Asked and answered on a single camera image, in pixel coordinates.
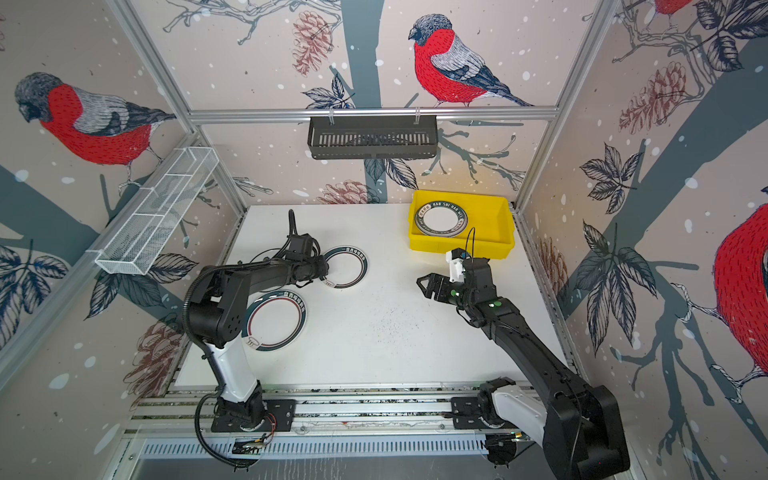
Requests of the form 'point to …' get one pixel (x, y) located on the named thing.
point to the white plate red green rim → (274, 319)
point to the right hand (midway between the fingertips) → (426, 285)
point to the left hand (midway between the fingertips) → (325, 265)
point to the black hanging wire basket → (355, 137)
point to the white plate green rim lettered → (441, 219)
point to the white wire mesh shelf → (144, 227)
